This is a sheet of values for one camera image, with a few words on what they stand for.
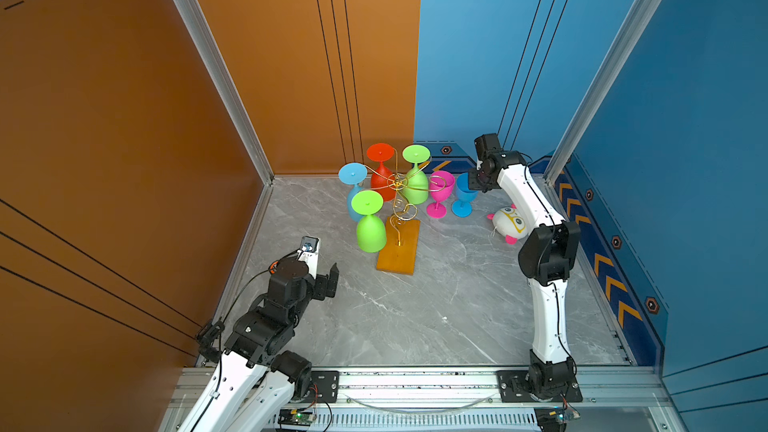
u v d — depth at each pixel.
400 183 0.76
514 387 0.72
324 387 0.74
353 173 0.76
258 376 0.47
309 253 0.61
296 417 0.71
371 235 0.75
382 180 0.86
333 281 0.67
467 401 0.72
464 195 0.94
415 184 0.84
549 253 0.58
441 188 0.96
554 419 0.70
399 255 0.97
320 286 0.64
